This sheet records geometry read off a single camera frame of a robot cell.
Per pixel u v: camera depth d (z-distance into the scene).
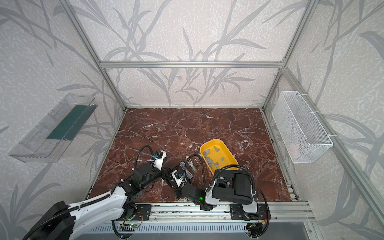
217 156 0.94
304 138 0.61
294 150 0.72
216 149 0.97
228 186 0.51
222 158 0.92
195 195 0.62
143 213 0.73
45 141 0.63
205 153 0.94
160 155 0.71
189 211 0.76
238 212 0.73
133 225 0.71
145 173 0.63
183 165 0.87
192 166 0.87
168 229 0.77
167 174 0.73
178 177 0.70
